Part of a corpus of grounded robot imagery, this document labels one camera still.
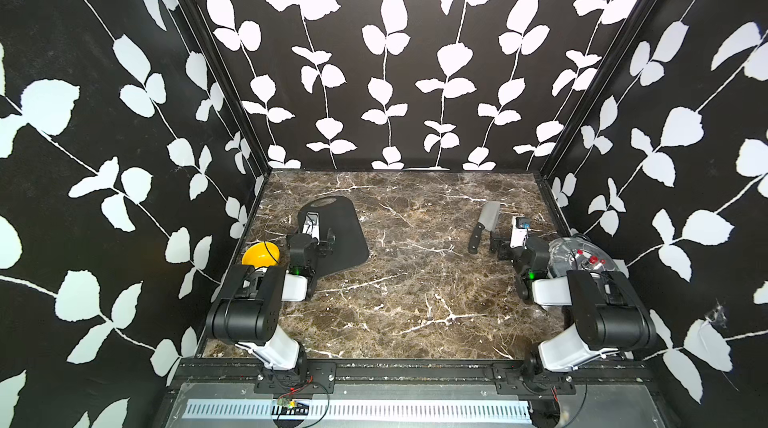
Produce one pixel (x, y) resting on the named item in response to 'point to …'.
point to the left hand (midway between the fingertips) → (313, 223)
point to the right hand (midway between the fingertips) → (506, 230)
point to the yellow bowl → (263, 254)
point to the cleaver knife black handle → (473, 244)
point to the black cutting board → (339, 224)
